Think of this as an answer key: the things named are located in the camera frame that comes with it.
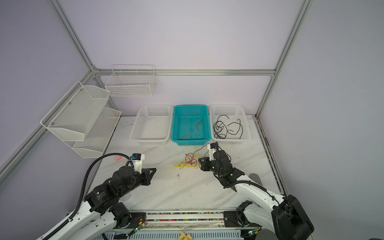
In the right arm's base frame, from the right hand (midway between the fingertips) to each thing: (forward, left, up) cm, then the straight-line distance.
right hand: (199, 159), depth 82 cm
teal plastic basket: (+37, +7, -12) cm, 39 cm away
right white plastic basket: (+48, -28, -8) cm, 56 cm away
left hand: (-9, +22, +4) cm, 25 cm away
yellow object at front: (-34, +6, -12) cm, 37 cm away
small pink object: (+6, +52, -9) cm, 53 cm away
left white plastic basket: (+38, +38, -13) cm, 55 cm away
